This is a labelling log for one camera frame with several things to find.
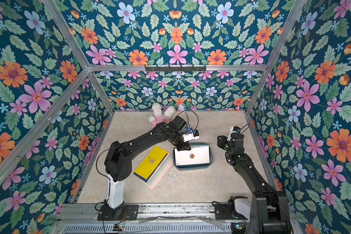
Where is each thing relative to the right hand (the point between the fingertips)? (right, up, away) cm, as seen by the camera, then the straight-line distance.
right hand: (220, 136), depth 86 cm
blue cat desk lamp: (-19, +5, -11) cm, 23 cm away
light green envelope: (-37, -22, +2) cm, 43 cm away
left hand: (-17, -6, -1) cm, 18 cm away
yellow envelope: (-43, -17, +4) cm, 46 cm away
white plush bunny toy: (-41, +12, +18) cm, 47 cm away
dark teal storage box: (-15, -19, +2) cm, 25 cm away
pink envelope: (-36, -24, 0) cm, 43 cm away
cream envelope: (-13, -12, +4) cm, 18 cm away
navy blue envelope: (-46, -25, -2) cm, 52 cm away
